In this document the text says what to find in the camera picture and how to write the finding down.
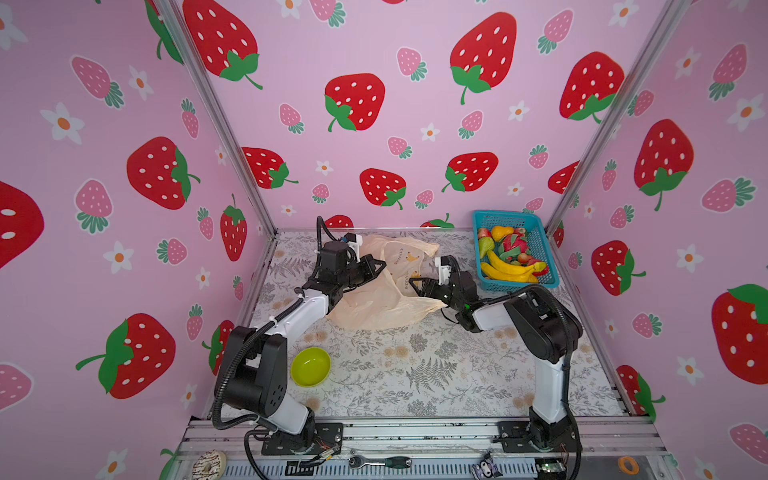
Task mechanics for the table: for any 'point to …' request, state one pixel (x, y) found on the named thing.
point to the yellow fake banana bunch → (505, 272)
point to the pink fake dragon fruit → (513, 244)
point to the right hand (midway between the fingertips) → (413, 280)
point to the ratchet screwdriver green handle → (395, 462)
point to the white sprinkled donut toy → (209, 465)
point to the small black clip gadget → (486, 468)
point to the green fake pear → (486, 244)
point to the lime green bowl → (310, 367)
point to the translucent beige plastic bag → (390, 300)
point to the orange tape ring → (628, 465)
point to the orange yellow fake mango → (499, 233)
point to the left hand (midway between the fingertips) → (387, 262)
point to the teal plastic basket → (539, 245)
